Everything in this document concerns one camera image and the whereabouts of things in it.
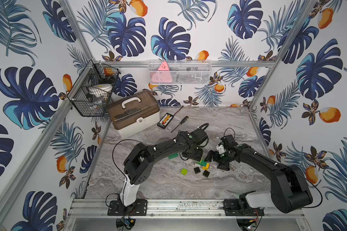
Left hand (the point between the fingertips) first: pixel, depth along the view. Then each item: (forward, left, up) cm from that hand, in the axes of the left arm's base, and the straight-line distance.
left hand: (196, 155), depth 84 cm
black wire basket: (+17, +64, +19) cm, 69 cm away
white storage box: (+20, +40, +11) cm, 46 cm away
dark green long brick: (+3, +14, -8) cm, 17 cm away
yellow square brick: (-5, -6, -6) cm, 10 cm away
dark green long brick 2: (-3, -4, -3) cm, 5 cm away
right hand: (-1, -10, -5) cm, 11 cm away
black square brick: (-6, -1, -7) cm, 10 cm away
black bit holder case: (+31, +22, -7) cm, 39 cm away
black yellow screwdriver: (+32, +8, -7) cm, 34 cm away
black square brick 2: (-8, -6, -7) cm, 12 cm away
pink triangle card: (+39, +24, +26) cm, 53 cm away
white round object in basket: (+23, +56, +26) cm, 65 cm away
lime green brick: (-7, +7, -8) cm, 12 cm away
